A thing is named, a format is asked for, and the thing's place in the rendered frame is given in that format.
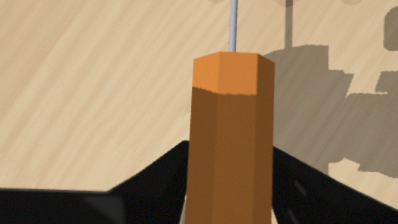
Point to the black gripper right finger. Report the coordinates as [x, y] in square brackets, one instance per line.
[302, 194]

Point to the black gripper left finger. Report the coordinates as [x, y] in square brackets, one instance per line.
[163, 182]

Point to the brown handled hook pick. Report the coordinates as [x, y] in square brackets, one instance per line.
[230, 160]

